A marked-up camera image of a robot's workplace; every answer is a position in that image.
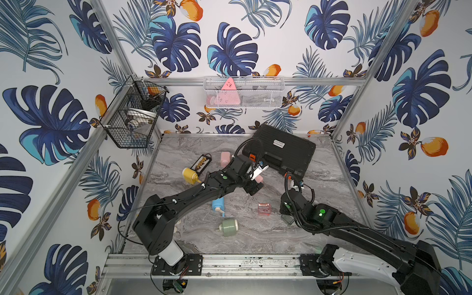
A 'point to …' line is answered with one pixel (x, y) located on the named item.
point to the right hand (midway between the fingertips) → (283, 200)
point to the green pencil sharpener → (230, 227)
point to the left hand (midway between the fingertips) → (257, 174)
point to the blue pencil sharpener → (219, 205)
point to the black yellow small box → (201, 164)
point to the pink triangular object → (228, 94)
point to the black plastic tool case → (280, 149)
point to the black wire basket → (131, 118)
